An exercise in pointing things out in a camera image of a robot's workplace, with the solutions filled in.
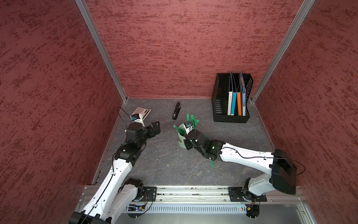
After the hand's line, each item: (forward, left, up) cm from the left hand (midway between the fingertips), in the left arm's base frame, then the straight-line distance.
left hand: (152, 127), depth 78 cm
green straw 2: (+1, -16, -6) cm, 17 cm away
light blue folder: (+20, -56, +6) cm, 59 cm away
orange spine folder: (+20, -56, -2) cm, 59 cm away
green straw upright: (+8, -20, 0) cm, 22 cm away
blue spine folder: (+20, -51, -1) cm, 55 cm away
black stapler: (+29, -12, -19) cm, 37 cm away
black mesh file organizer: (+42, -50, -18) cm, 67 cm away
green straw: (-14, -36, -21) cm, 44 cm away
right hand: (-3, -19, -6) cm, 20 cm away
